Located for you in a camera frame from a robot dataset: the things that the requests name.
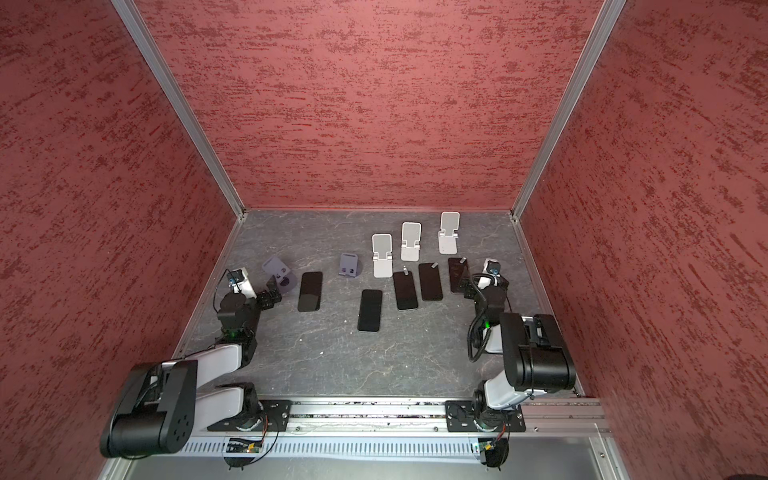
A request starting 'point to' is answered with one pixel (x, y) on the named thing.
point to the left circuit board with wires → (247, 446)
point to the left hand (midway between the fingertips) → (261, 285)
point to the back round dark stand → (350, 265)
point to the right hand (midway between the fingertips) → (477, 272)
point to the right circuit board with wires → (494, 451)
